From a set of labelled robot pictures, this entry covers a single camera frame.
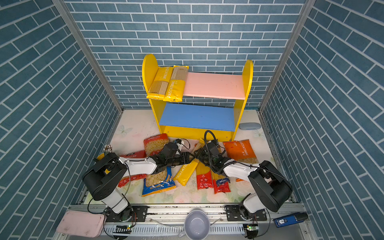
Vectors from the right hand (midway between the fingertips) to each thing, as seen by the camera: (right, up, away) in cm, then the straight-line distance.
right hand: (193, 152), depth 88 cm
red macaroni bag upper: (-25, +4, +5) cm, 26 cm away
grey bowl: (+2, -31, -17) cm, 36 cm away
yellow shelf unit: (-1, +18, +5) cm, 19 cm away
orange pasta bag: (+30, 0, +4) cm, 30 cm away
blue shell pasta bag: (-19, -14, -9) cm, 25 cm away
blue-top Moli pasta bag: (+16, -16, -8) cm, 24 cm away
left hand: (-1, -4, 0) cm, 4 cm away
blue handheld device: (+46, -28, -19) cm, 57 cm away
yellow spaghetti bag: (-4, -10, -3) cm, 11 cm away
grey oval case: (+39, +15, +17) cm, 45 cm away
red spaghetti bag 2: (+6, -13, -4) cm, 15 cm away
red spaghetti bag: (+17, -18, -8) cm, 26 cm away
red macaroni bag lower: (-31, -13, -9) cm, 35 cm away
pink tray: (-54, -31, -16) cm, 64 cm away
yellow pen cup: (-53, -2, -4) cm, 53 cm away
